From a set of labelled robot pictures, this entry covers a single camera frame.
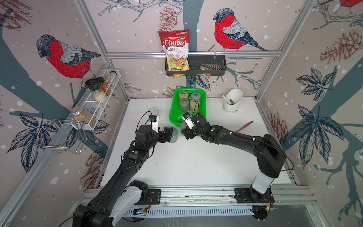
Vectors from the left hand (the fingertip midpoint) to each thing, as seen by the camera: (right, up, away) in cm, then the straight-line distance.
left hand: (168, 125), depth 78 cm
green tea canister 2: (+9, +13, +29) cm, 33 cm away
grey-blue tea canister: (+3, -8, +12) cm, 15 cm away
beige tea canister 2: (+8, +20, +33) cm, 40 cm away
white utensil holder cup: (+49, +19, +28) cm, 59 cm away
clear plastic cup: (-15, +7, +29) cm, 34 cm away
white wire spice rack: (-46, -4, -12) cm, 48 cm away
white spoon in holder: (+41, +16, +28) cm, 52 cm away
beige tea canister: (+17, +12, +29) cm, 35 cm away
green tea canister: (+9, -1, +5) cm, 10 cm away
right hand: (+10, -2, +9) cm, 13 cm away
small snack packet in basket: (+21, +37, +14) cm, 45 cm away
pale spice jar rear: (-36, +29, +8) cm, 47 cm away
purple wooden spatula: (+48, -7, +23) cm, 54 cm away
